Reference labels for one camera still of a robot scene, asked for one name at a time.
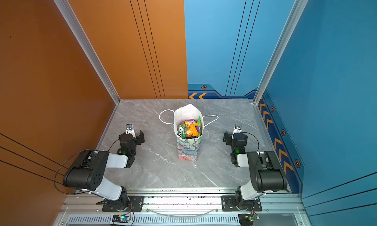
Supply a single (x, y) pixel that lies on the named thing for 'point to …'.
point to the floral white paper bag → (188, 149)
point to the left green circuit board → (119, 218)
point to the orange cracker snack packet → (192, 131)
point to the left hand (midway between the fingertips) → (133, 130)
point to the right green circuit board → (252, 218)
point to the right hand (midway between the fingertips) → (233, 132)
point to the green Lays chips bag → (200, 126)
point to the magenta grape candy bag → (192, 121)
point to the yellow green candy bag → (181, 131)
